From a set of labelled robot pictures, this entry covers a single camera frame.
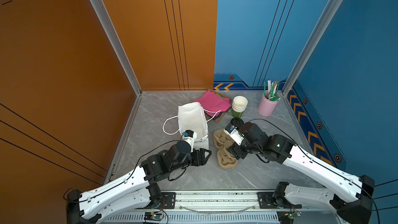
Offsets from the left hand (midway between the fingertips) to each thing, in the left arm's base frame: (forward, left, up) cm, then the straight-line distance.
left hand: (208, 152), depth 69 cm
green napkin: (+49, -10, -15) cm, 52 cm away
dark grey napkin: (+28, -2, -12) cm, 30 cm away
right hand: (+5, -11, 0) cm, 12 cm away
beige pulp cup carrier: (+11, -8, -10) cm, 17 cm away
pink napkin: (+42, -4, -15) cm, 45 cm away
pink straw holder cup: (+37, -39, -11) cm, 55 cm away
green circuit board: (-22, +25, -21) cm, 39 cm away
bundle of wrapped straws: (+41, -41, -1) cm, 58 cm away
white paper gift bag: (+23, +9, -4) cm, 25 cm away
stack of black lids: (+26, -19, -14) cm, 35 cm away
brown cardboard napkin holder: (+31, -9, -17) cm, 37 cm away
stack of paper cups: (+32, -19, -4) cm, 38 cm away
